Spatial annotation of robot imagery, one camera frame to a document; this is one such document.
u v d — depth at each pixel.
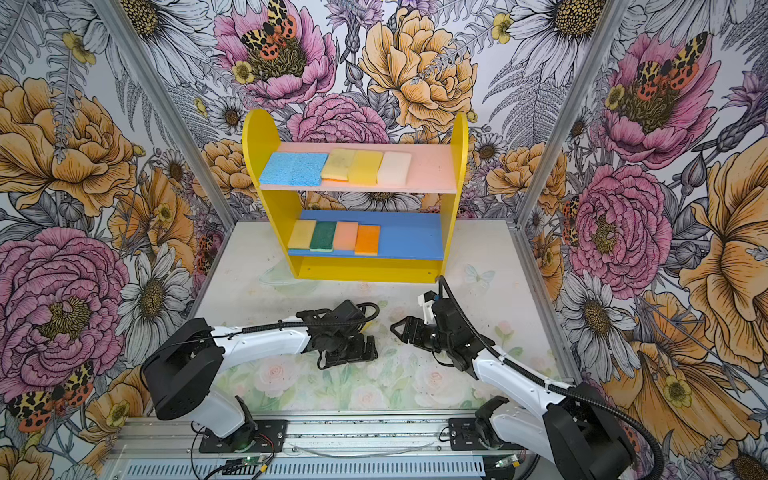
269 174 0.76
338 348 0.72
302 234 0.96
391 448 0.73
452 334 0.65
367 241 0.95
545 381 0.46
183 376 0.44
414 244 0.96
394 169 0.74
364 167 0.75
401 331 0.78
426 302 0.79
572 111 0.89
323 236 0.97
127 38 0.75
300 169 0.76
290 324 0.62
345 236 0.95
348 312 0.70
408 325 0.75
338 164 0.76
